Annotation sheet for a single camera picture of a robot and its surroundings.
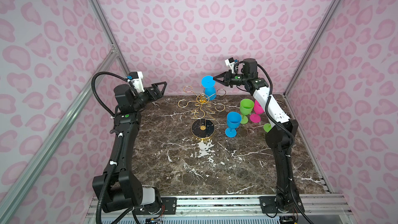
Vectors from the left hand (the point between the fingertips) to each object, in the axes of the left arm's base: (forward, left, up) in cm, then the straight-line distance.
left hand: (161, 82), depth 72 cm
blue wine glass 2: (-1, -37, -29) cm, 48 cm away
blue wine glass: (+7, -22, -7) cm, 24 cm away
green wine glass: (+4, -45, -24) cm, 51 cm away
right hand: (+7, -26, -4) cm, 27 cm away
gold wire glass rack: (-1, -19, -38) cm, 42 cm away
